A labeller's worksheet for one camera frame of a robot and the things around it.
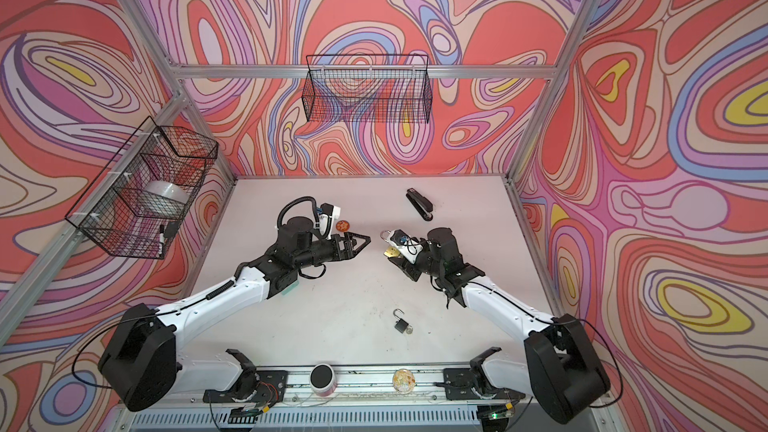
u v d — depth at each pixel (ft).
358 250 2.35
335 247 2.28
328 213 2.39
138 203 2.45
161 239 2.36
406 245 2.26
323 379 2.31
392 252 2.68
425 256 2.39
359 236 2.39
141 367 1.33
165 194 2.38
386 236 2.76
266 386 2.39
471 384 2.37
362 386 2.46
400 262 2.41
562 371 1.33
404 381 2.45
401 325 2.74
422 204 3.50
